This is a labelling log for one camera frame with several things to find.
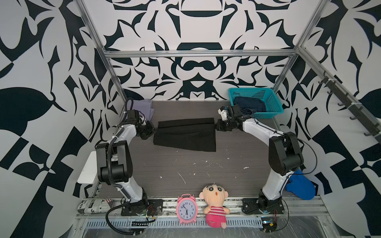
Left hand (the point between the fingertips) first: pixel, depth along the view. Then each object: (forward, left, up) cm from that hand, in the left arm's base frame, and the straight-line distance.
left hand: (154, 127), depth 94 cm
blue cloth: (-36, -79, -6) cm, 87 cm away
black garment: (-5, -23, 0) cm, 23 cm away
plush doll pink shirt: (-40, -32, 0) cm, 51 cm away
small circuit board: (-51, -58, -10) cm, 78 cm away
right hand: (+1, -38, +2) cm, 38 cm away
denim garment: (+20, -68, -4) cm, 71 cm away
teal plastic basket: (+18, -84, -3) cm, 86 cm away
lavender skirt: (+24, +11, -5) cm, 28 cm away
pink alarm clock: (-44, -19, -6) cm, 48 cm away
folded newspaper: (-41, +25, -5) cm, 48 cm away
